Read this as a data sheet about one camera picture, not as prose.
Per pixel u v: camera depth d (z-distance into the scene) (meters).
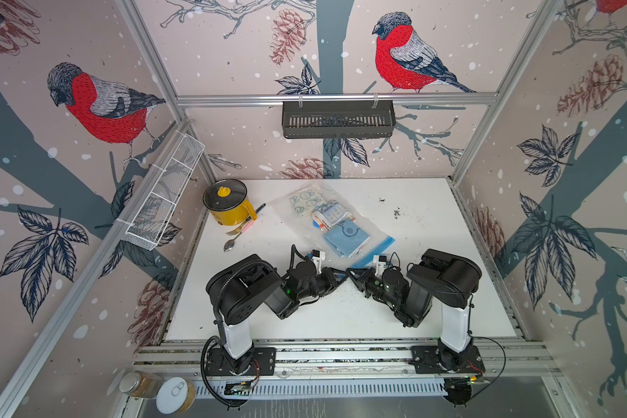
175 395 0.65
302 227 1.04
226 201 1.01
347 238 0.97
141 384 0.63
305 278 0.70
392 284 0.71
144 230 0.82
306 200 1.11
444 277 0.52
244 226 1.04
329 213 1.05
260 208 1.10
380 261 0.87
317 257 0.85
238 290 0.49
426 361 0.73
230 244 1.00
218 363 0.73
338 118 1.03
